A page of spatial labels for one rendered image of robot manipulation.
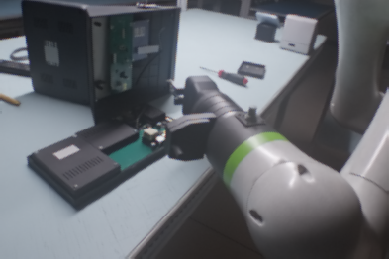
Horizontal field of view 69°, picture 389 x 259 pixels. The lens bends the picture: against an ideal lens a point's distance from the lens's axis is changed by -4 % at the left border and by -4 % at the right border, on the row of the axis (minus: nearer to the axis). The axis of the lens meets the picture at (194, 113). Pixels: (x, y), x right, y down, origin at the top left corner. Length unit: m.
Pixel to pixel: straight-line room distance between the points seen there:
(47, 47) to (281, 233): 0.57
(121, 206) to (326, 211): 0.27
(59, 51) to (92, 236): 0.40
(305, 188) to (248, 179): 0.06
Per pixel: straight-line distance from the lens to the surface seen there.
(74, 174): 0.44
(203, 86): 0.46
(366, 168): 0.41
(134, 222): 0.41
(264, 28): 1.44
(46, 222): 0.42
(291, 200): 0.27
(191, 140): 0.38
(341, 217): 0.28
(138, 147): 0.51
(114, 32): 0.57
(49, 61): 0.69
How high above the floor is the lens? 1.31
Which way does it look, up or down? 28 degrees down
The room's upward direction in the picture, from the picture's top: 7 degrees clockwise
